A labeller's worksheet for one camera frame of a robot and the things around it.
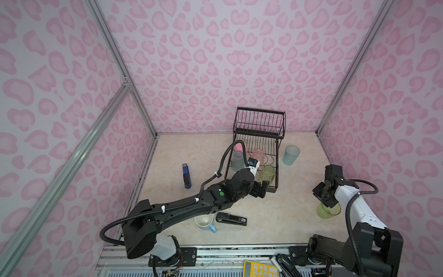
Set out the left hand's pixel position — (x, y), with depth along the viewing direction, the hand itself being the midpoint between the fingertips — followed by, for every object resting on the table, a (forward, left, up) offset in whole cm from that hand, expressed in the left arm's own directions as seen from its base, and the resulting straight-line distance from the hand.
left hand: (263, 176), depth 73 cm
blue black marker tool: (+12, +38, -20) cm, 44 cm away
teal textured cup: (+23, -22, -15) cm, 35 cm away
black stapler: (-11, +14, -18) cm, 26 cm away
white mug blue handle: (-11, +26, -22) cm, 36 cm away
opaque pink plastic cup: (+24, +9, -9) cm, 27 cm away
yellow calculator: (-31, +4, -20) cm, 37 cm away
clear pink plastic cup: (+23, -3, -15) cm, 28 cm away
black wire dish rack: (+25, -1, 0) cm, 25 cm away
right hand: (-2, -29, -15) cm, 33 cm away
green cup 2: (-11, -28, -14) cm, 33 cm away
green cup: (+9, -6, -14) cm, 17 cm away
